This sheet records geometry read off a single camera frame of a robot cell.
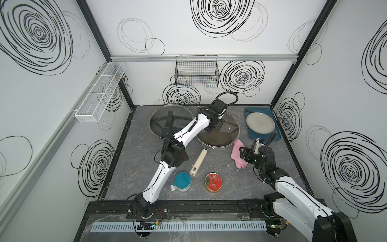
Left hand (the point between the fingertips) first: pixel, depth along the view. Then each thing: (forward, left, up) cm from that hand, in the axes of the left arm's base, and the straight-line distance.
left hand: (217, 122), depth 94 cm
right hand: (-18, -15, -3) cm, 23 cm away
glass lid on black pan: (-1, +31, +3) cm, 31 cm away
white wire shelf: (+1, +74, +11) cm, 75 cm away
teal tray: (-1, -26, -11) cm, 28 cm away
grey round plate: (+7, -32, -8) cm, 33 cm away
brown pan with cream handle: (-25, +11, -2) cm, 28 cm away
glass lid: (-4, -7, -9) cm, 12 cm away
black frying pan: (-1, +31, +3) cm, 31 cm away
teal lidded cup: (-36, +20, -6) cm, 41 cm away
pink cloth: (-23, -13, -8) cm, 28 cm away
